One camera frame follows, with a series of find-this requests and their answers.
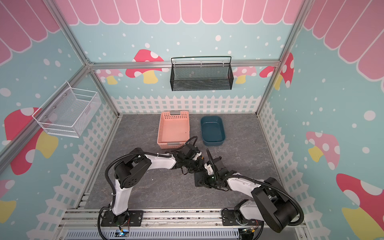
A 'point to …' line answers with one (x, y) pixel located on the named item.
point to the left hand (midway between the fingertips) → (206, 172)
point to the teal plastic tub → (213, 130)
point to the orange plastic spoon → (202, 158)
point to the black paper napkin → (199, 178)
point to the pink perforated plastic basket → (173, 130)
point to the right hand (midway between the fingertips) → (197, 182)
